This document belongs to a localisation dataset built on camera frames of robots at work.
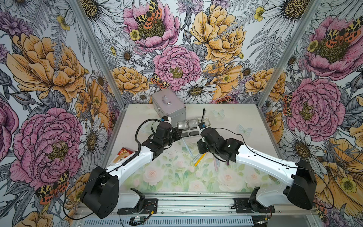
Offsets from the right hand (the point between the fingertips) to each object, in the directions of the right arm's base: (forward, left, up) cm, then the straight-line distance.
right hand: (200, 144), depth 80 cm
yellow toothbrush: (-1, -1, -17) cm, 17 cm away
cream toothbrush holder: (+17, +5, -7) cm, 19 cm away
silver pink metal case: (+35, +21, 0) cm, 41 cm away
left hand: (+7, +10, 0) cm, 13 cm away
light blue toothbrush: (+7, +8, -14) cm, 18 cm away
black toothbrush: (+24, -4, -2) cm, 24 cm away
